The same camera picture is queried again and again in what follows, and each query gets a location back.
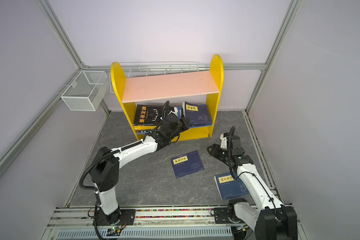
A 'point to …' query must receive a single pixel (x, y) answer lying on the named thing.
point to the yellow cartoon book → (144, 127)
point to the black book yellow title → (148, 115)
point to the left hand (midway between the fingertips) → (192, 121)
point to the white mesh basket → (88, 91)
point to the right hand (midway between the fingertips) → (210, 150)
